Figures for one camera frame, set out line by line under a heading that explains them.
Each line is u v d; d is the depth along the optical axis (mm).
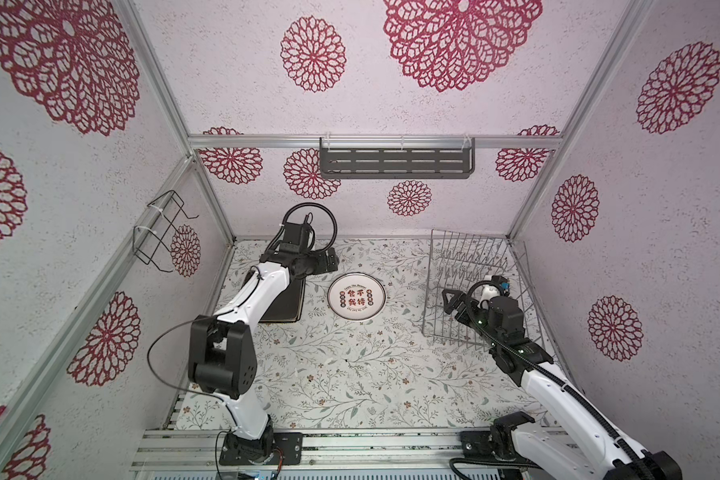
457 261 1070
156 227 768
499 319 607
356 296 1027
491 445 727
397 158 998
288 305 1001
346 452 748
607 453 414
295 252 682
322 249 776
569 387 494
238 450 675
